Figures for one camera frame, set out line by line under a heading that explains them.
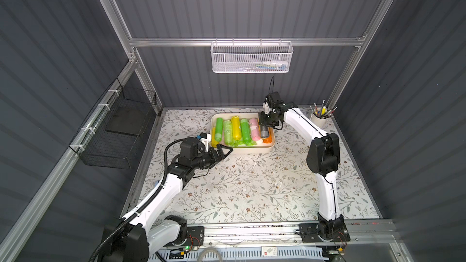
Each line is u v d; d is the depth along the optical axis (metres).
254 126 1.01
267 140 1.02
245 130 0.99
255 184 0.89
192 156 0.64
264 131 0.94
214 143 0.99
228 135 0.98
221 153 0.71
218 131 0.99
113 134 0.73
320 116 1.03
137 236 0.39
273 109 0.74
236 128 1.00
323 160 0.57
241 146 1.02
